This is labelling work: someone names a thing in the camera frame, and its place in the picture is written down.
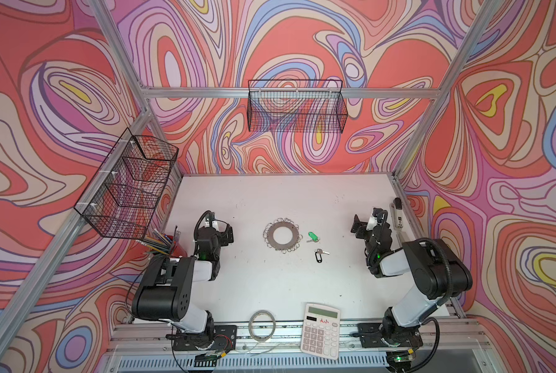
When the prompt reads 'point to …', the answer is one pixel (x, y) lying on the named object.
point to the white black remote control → (398, 221)
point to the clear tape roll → (255, 337)
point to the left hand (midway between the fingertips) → (220, 226)
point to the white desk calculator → (321, 329)
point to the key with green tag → (314, 237)
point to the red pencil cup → (159, 242)
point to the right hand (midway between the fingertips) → (368, 221)
